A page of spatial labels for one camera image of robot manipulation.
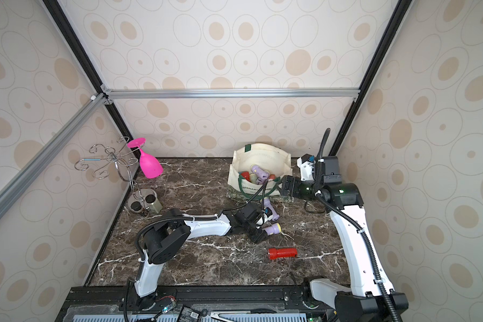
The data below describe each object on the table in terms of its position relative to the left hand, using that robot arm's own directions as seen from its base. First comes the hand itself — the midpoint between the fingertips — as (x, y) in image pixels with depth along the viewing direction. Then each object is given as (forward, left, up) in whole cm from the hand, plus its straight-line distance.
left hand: (270, 235), depth 87 cm
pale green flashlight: (+29, +7, +4) cm, 30 cm away
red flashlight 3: (+30, -3, +4) cm, 31 cm away
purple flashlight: (+33, +6, +7) cm, 34 cm away
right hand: (+7, -7, +27) cm, 28 cm away
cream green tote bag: (+36, -1, +12) cm, 38 cm away
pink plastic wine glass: (+23, +52, +20) cm, 61 cm away
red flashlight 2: (+29, +11, +5) cm, 32 cm away
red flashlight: (-8, -1, +1) cm, 8 cm away
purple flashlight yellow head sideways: (+2, -2, +2) cm, 3 cm away
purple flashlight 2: (+25, +4, +10) cm, 27 cm away
